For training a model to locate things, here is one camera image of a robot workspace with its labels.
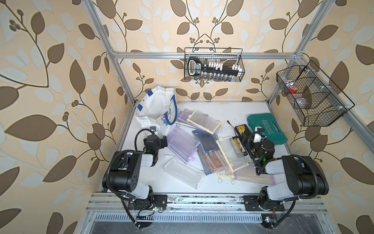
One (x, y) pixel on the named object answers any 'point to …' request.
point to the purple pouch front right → (247, 173)
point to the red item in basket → (292, 91)
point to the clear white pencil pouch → (184, 173)
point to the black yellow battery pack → (243, 132)
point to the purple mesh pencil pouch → (182, 143)
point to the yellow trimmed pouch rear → (204, 122)
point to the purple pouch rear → (183, 116)
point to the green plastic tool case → (271, 127)
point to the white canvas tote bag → (158, 106)
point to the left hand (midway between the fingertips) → (154, 135)
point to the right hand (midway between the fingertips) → (250, 133)
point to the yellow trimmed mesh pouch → (235, 158)
